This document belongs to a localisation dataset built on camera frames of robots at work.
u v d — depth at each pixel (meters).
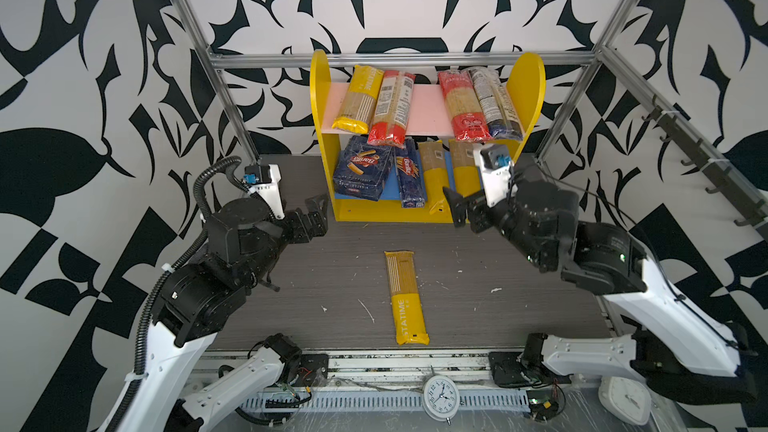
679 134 0.65
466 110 0.71
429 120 0.73
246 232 0.37
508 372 0.73
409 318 0.80
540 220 0.36
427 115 0.73
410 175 0.91
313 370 0.74
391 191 0.90
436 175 0.92
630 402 0.68
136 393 0.35
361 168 0.89
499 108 0.71
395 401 0.65
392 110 0.70
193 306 0.36
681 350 0.38
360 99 0.73
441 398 0.67
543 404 0.71
